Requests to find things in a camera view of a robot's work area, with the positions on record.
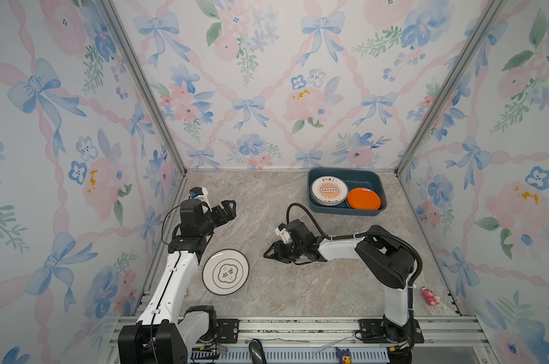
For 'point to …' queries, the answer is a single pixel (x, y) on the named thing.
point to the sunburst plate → (329, 191)
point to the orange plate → (364, 198)
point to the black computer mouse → (256, 352)
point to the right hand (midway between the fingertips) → (267, 256)
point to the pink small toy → (430, 298)
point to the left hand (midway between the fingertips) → (227, 205)
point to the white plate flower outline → (225, 271)
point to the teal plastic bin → (354, 177)
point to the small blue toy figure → (344, 356)
